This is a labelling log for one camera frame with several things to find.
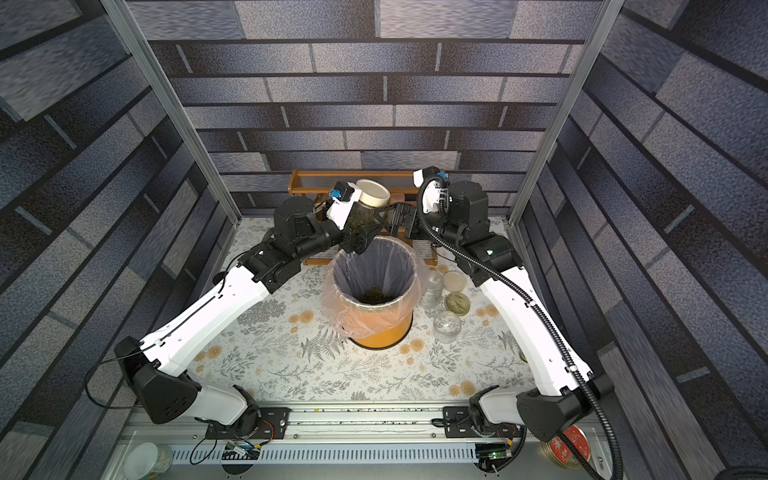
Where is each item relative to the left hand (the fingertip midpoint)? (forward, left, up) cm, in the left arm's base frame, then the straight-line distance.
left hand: (370, 212), depth 66 cm
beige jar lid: (+8, -27, -40) cm, 49 cm away
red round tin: (-41, -44, -36) cm, 70 cm away
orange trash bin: (+1, 0, -35) cm, 35 cm away
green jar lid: (-1, -27, -40) cm, 48 cm away
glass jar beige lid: (-2, -18, -34) cm, 39 cm away
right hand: (-2, -3, +2) cm, 4 cm away
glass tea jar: (-9, -23, -40) cm, 47 cm away
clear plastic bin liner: (-14, +10, -20) cm, 26 cm away
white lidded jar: (-44, +49, -35) cm, 74 cm away
